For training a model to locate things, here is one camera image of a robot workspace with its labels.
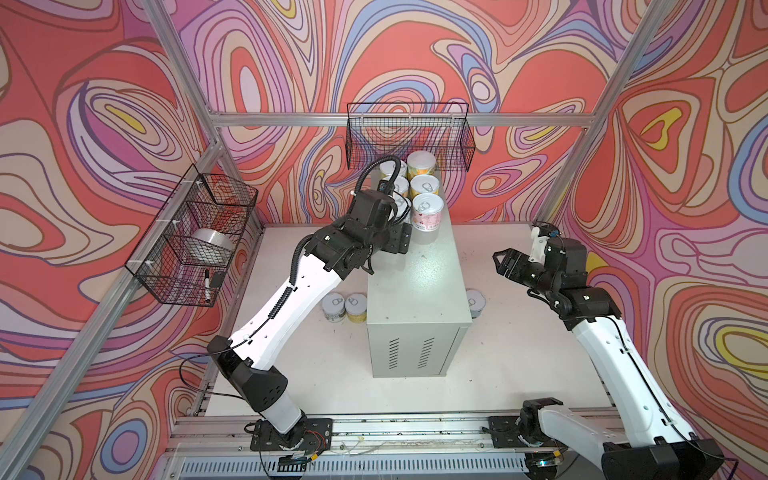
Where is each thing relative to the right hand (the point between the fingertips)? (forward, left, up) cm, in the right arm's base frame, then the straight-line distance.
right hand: (506, 265), depth 75 cm
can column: (+1, +48, -20) cm, 51 cm away
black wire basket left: (+2, +78, +8) cm, 78 cm away
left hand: (+5, +28, +11) cm, 30 cm away
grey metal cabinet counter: (-17, +25, +9) cm, 32 cm away
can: (+1, +3, -20) cm, 20 cm away
